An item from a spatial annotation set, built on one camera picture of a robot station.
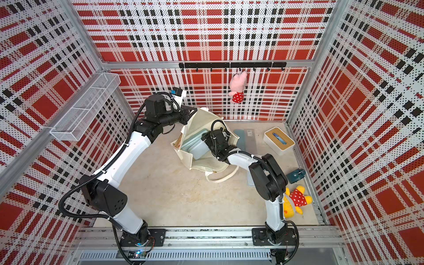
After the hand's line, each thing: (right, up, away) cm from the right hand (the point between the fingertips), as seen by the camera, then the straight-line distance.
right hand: (207, 137), depth 94 cm
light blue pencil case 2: (+24, -24, -3) cm, 34 cm away
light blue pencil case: (-4, -7, -5) cm, 9 cm away
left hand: (-3, +13, -19) cm, 24 cm away
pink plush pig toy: (+17, +30, 0) cm, 35 cm away
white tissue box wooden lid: (+46, -2, +12) cm, 47 cm away
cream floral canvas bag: (0, +9, -17) cm, 20 cm away
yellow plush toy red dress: (+44, -30, -15) cm, 55 cm away
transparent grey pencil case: (+28, -2, +16) cm, 32 cm away
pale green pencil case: (-10, -1, +2) cm, 10 cm away
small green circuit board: (-27, -50, -24) cm, 61 cm away
